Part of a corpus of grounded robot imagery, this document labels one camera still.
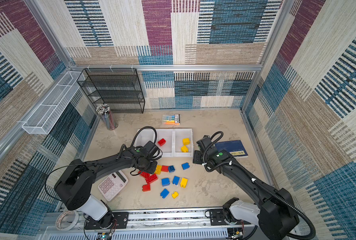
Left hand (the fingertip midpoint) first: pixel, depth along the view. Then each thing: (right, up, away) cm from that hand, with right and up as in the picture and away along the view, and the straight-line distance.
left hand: (153, 167), depth 88 cm
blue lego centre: (+7, -8, -2) cm, 11 cm away
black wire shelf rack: (-28, +51, +21) cm, 61 cm away
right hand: (+26, +5, -5) cm, 27 cm away
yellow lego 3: (+19, +13, +11) cm, 26 cm away
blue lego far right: (+19, -1, +4) cm, 19 cm away
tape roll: (-43, -22, -15) cm, 50 cm away
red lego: (+4, +13, +11) cm, 17 cm away
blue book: (+51, +9, +11) cm, 53 cm away
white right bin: (+15, +18, +14) cm, 27 cm away
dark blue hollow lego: (+11, -1, 0) cm, 11 cm away
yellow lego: (+18, -7, -5) cm, 20 cm away
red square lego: (+6, -1, +2) cm, 7 cm away
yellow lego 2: (+18, +9, +9) cm, 22 cm away
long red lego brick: (-5, -5, 0) cm, 6 cm away
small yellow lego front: (+13, -13, -7) cm, 19 cm away
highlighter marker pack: (+9, +28, +24) cm, 38 cm away
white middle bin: (+7, +18, +13) cm, 23 cm away
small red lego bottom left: (-3, -10, -4) cm, 11 cm away
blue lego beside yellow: (+13, -7, -3) cm, 15 cm away
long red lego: (-1, -6, -1) cm, 6 cm away
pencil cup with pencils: (-33, +33, +9) cm, 48 cm away
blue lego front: (+7, -12, -6) cm, 16 cm away
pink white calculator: (-21, -9, -5) cm, 24 cm away
